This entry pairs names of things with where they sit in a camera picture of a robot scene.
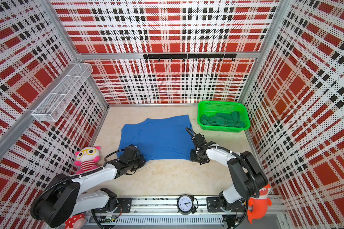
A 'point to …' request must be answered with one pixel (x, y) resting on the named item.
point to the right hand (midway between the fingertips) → (194, 160)
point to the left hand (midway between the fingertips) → (146, 162)
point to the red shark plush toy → (257, 207)
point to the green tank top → (232, 119)
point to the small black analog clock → (187, 204)
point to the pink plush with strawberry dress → (75, 222)
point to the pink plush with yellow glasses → (87, 158)
